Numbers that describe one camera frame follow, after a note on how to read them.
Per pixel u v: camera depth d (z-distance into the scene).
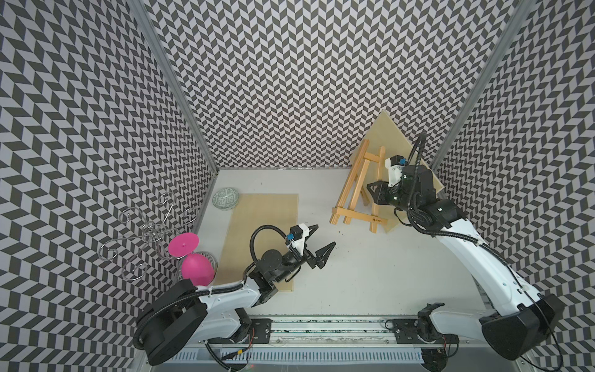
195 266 0.63
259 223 0.99
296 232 0.61
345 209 0.70
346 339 0.72
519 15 0.67
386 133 0.95
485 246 0.44
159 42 0.78
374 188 0.72
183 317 0.42
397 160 0.63
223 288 0.51
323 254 0.64
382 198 0.63
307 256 0.64
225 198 1.05
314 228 0.73
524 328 0.36
